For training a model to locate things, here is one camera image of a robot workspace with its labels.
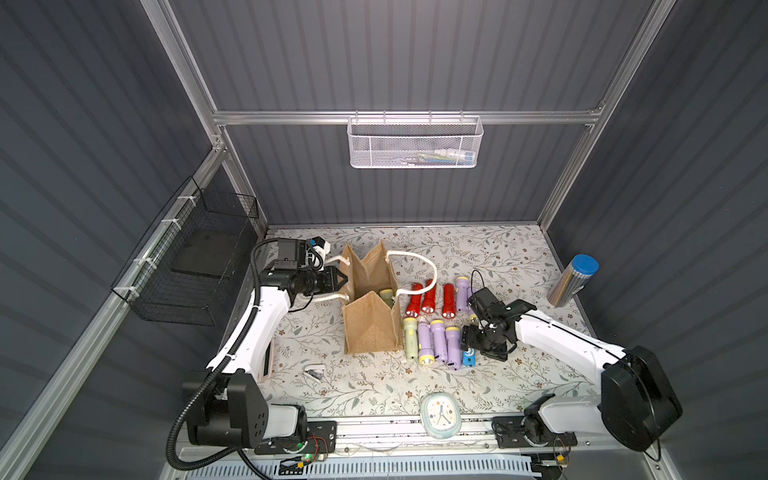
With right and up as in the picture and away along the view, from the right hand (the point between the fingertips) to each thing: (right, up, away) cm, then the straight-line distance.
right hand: (474, 349), depth 84 cm
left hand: (-37, +20, -3) cm, 42 cm away
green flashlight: (-18, +1, +2) cm, 18 cm away
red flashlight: (-11, +13, +14) cm, 21 cm away
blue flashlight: (-1, -3, 0) cm, 3 cm away
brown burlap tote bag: (-29, +14, -7) cm, 33 cm away
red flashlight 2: (-5, +12, +12) cm, 17 cm away
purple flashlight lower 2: (-10, +2, +3) cm, 10 cm away
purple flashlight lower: (-14, +1, +2) cm, 14 cm away
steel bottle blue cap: (+29, +20, +3) cm, 35 cm away
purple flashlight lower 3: (-6, +1, 0) cm, 6 cm away
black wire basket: (-73, +26, -10) cm, 78 cm away
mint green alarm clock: (-11, -13, -10) cm, 20 cm away
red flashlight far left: (-16, +10, +10) cm, 22 cm away
